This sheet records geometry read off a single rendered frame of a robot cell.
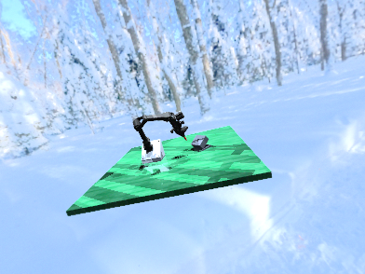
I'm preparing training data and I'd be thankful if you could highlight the grey sloped panel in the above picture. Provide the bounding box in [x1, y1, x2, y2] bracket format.
[191, 135, 211, 151]

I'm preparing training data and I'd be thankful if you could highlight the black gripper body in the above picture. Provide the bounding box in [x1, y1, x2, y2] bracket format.
[170, 122, 188, 133]

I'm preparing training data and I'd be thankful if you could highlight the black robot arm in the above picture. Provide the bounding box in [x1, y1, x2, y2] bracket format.
[133, 111, 184, 152]

